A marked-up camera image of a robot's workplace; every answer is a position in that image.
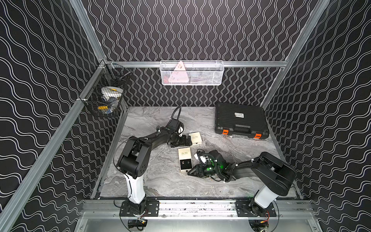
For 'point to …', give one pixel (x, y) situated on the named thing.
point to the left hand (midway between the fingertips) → (186, 142)
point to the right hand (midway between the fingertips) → (190, 174)
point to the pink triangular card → (179, 74)
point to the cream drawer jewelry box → (185, 159)
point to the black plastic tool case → (241, 120)
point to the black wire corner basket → (107, 93)
